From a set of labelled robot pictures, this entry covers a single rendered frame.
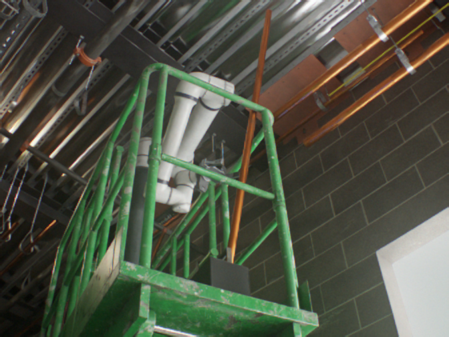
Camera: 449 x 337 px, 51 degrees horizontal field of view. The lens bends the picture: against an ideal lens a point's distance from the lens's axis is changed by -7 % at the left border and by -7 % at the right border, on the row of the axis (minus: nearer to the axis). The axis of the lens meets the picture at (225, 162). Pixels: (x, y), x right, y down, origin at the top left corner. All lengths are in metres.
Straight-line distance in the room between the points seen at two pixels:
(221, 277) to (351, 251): 1.37
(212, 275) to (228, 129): 2.06
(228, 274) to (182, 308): 0.32
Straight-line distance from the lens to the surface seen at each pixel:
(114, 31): 2.57
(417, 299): 2.87
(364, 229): 3.02
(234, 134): 3.71
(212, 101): 2.50
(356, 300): 2.85
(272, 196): 1.97
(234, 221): 2.18
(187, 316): 1.58
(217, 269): 1.78
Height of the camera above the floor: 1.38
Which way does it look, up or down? 48 degrees up
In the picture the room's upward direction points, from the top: 3 degrees counter-clockwise
